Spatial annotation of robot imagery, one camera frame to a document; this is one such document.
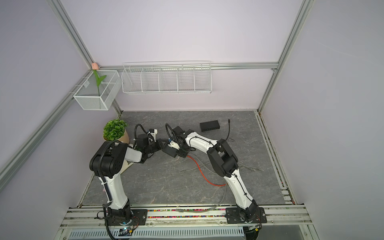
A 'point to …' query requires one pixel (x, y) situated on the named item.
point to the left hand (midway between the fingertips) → (170, 142)
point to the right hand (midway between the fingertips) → (183, 152)
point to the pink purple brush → (104, 190)
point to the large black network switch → (163, 143)
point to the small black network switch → (209, 125)
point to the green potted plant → (115, 130)
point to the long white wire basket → (170, 77)
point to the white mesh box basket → (88, 96)
